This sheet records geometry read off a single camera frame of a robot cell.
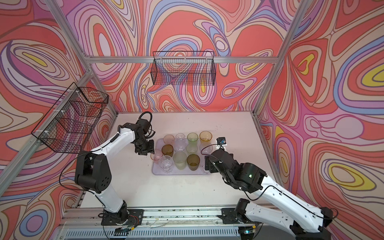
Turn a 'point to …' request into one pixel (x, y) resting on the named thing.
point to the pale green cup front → (191, 149)
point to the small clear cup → (180, 136)
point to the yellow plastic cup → (205, 137)
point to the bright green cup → (192, 138)
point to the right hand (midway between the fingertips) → (214, 160)
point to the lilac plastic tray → (156, 169)
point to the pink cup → (158, 155)
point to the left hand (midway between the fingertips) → (153, 151)
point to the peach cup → (168, 139)
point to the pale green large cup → (180, 158)
